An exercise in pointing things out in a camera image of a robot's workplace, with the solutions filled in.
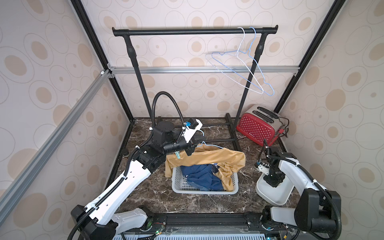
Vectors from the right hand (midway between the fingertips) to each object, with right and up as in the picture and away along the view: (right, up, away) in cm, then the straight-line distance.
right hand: (283, 183), depth 80 cm
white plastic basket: (-56, -3, +4) cm, 56 cm away
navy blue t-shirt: (-44, +5, -6) cm, 44 cm away
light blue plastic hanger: (+7, +54, +23) cm, 59 cm away
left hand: (-42, +25, -19) cm, 53 cm away
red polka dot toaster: (-5, +33, +14) cm, 36 cm away
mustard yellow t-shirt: (-31, +12, -4) cm, 34 cm away
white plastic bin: (-1, -8, +2) cm, 8 cm away
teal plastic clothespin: (-56, +17, -9) cm, 59 cm away
